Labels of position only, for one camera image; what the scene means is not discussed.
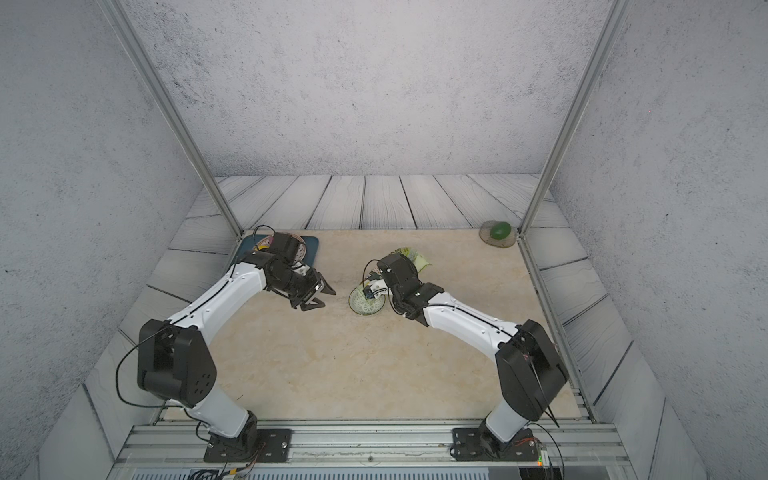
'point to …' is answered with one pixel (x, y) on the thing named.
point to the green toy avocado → (500, 230)
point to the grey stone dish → (485, 234)
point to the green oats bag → (418, 260)
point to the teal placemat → (247, 243)
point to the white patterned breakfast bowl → (363, 305)
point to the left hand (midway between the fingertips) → (336, 295)
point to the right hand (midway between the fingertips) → (408, 257)
